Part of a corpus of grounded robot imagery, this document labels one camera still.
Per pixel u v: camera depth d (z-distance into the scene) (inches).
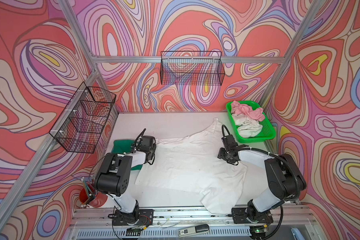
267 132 39.9
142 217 28.4
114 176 18.5
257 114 42.6
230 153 27.2
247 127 41.5
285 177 18.1
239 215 28.8
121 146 36.7
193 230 26.2
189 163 36.8
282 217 27.7
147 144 30.0
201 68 37.7
